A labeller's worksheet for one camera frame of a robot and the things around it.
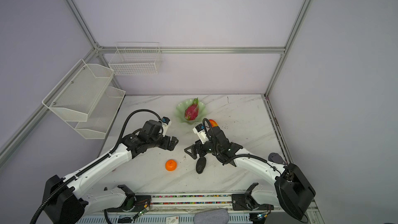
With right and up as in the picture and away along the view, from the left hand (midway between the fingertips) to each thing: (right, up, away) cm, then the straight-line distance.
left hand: (169, 140), depth 80 cm
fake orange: (+1, -14, +2) cm, 14 cm away
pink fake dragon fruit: (+10, +15, +21) cm, 27 cm away
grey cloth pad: (+24, -31, -12) cm, 41 cm away
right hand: (+12, -2, -3) cm, 12 cm away
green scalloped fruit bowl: (+3, +18, +27) cm, 33 cm away
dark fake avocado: (+17, -14, +2) cm, 22 cm away
